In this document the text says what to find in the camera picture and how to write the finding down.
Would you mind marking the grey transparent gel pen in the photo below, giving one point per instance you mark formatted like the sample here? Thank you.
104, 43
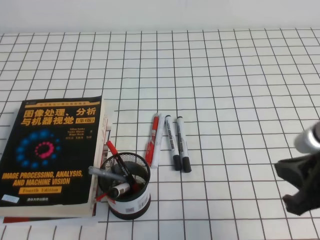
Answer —
105, 174

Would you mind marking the white black whiteboard marker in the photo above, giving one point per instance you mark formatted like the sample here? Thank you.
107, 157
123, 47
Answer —
183, 147

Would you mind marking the red slim pen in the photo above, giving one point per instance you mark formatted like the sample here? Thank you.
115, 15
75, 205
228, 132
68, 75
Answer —
101, 197

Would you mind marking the black image processing textbook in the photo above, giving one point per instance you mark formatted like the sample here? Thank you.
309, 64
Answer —
59, 111

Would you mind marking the white marker black cap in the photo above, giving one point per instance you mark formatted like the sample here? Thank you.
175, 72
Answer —
173, 143

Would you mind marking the black mesh pen holder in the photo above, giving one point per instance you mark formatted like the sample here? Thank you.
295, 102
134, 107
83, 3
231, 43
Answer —
131, 205

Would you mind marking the red orange pen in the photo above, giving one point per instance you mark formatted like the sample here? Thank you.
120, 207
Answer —
151, 144

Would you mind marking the white pen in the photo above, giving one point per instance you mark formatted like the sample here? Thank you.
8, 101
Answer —
158, 141

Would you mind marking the white marker lying in holder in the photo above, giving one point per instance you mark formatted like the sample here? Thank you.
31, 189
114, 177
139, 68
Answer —
119, 190

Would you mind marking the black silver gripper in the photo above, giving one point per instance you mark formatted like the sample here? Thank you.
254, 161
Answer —
299, 172

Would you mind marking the red capped black pen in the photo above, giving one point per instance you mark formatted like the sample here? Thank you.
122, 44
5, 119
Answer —
130, 179

